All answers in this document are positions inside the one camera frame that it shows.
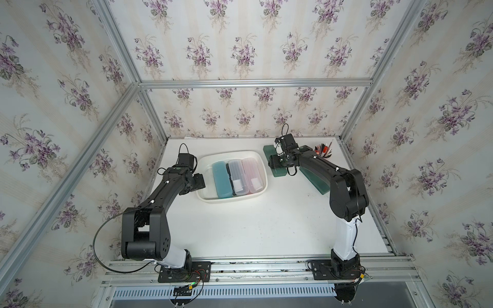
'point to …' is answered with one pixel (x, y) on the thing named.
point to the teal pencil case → (222, 178)
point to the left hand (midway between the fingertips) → (196, 185)
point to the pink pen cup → (323, 151)
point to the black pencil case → (232, 182)
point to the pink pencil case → (253, 174)
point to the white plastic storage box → (208, 194)
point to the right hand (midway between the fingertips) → (277, 162)
